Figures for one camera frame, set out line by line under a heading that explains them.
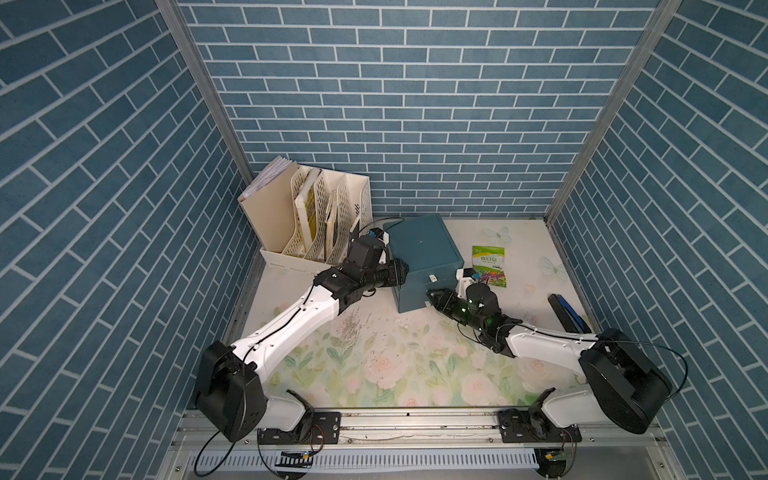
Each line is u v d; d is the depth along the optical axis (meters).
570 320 0.91
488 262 1.08
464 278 0.80
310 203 0.94
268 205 0.93
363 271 0.60
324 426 0.74
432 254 0.82
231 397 0.40
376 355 0.87
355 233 0.62
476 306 0.65
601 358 0.45
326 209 0.95
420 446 0.72
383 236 0.73
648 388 0.44
